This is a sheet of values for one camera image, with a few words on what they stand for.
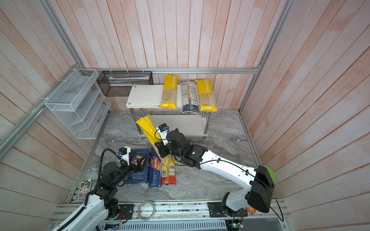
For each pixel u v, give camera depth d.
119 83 1.04
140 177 0.79
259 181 0.41
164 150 0.62
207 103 0.73
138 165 0.70
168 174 0.84
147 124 0.72
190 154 0.53
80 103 0.73
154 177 0.82
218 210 0.74
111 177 0.60
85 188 0.80
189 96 0.76
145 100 0.79
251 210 0.74
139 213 0.74
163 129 0.61
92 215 0.54
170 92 0.80
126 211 0.73
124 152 0.67
